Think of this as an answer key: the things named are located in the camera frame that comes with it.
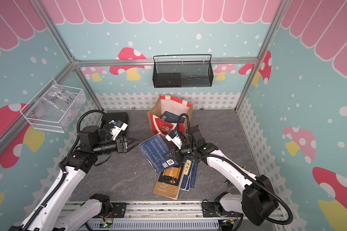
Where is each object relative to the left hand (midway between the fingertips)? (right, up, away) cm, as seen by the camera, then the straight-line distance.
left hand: (137, 144), depth 67 cm
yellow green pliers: (+48, -24, +15) cm, 56 cm away
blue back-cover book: (+7, -3, +3) cm, 8 cm away
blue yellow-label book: (+25, -23, +14) cm, 37 cm away
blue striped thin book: (+15, +14, +35) cm, 41 cm away
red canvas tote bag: (+15, +23, +33) cm, 43 cm away
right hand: (+13, -7, +5) cm, 15 cm away
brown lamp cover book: (+14, -24, +13) cm, 31 cm away
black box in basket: (+13, +37, +20) cm, 44 cm away
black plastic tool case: (-26, +15, +49) cm, 57 cm away
